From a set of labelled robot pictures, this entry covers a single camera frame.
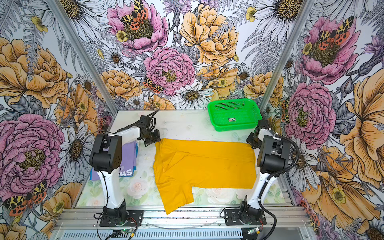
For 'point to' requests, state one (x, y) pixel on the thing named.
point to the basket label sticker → (232, 119)
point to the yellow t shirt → (180, 165)
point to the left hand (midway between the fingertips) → (160, 142)
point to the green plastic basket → (234, 115)
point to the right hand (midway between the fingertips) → (251, 145)
